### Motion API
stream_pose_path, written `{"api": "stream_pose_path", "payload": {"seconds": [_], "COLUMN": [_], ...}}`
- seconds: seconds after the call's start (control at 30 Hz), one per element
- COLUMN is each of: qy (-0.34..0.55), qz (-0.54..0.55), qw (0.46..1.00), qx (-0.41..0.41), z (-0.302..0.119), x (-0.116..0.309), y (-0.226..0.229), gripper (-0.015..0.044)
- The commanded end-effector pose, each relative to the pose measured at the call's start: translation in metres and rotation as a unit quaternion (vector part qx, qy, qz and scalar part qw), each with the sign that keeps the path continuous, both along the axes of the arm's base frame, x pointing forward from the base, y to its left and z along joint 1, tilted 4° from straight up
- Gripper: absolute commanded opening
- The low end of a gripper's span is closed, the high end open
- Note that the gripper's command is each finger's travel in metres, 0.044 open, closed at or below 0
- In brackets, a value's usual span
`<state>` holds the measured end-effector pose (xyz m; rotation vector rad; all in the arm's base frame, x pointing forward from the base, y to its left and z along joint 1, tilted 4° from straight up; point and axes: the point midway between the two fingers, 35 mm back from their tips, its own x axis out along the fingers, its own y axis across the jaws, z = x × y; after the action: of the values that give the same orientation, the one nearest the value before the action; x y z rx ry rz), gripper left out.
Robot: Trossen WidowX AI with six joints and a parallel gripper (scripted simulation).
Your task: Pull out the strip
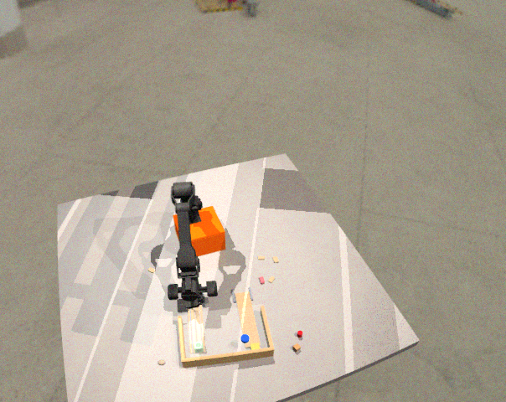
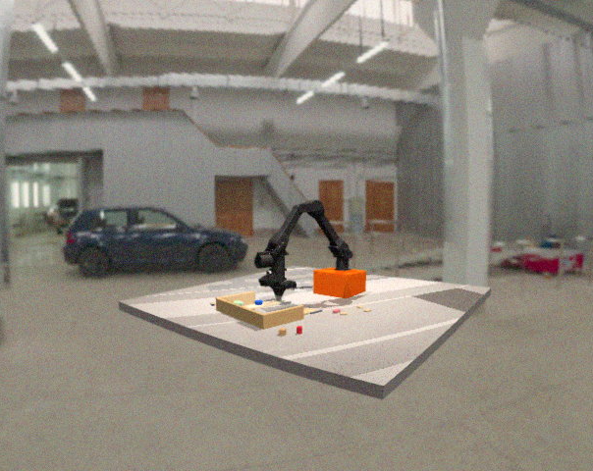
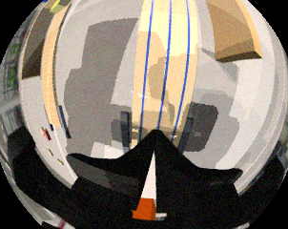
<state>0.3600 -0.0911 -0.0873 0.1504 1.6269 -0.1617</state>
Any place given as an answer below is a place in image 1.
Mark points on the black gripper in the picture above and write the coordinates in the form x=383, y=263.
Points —
x=210, y=288

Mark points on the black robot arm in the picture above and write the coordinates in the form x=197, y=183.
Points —
x=187, y=212

